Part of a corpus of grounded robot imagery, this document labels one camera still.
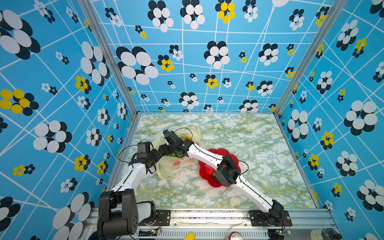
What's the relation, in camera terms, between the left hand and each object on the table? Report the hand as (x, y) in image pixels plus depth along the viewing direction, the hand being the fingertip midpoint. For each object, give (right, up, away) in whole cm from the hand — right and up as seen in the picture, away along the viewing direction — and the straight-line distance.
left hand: (159, 153), depth 90 cm
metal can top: (+39, -28, -30) cm, 56 cm away
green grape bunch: (+11, 0, -4) cm, 11 cm away
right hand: (+2, +3, +6) cm, 7 cm away
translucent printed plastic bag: (+6, -5, -5) cm, 9 cm away
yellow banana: (+16, +9, +12) cm, 22 cm away
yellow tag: (+20, -35, -22) cm, 45 cm away
